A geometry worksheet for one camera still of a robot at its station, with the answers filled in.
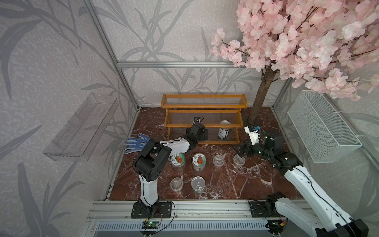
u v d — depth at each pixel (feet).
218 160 2.79
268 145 1.86
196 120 2.79
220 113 3.85
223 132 3.04
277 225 2.40
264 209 2.36
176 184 2.52
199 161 2.71
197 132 2.45
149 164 1.66
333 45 1.93
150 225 2.31
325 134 2.03
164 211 2.39
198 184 2.53
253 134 2.18
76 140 2.10
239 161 2.78
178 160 2.71
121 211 2.46
